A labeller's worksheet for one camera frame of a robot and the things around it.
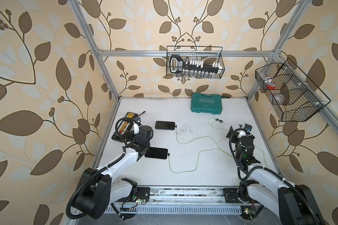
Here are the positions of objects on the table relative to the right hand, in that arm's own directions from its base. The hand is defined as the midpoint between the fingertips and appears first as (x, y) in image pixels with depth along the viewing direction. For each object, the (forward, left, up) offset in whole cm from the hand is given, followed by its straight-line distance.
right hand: (238, 129), depth 85 cm
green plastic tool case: (+31, +13, -9) cm, 35 cm away
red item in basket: (+17, -19, +17) cm, 31 cm away
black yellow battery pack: (+12, +74, -9) cm, 75 cm away
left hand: (+3, +65, +1) cm, 65 cm away
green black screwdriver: (+43, -7, -14) cm, 45 cm away
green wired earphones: (+17, +7, -13) cm, 22 cm away
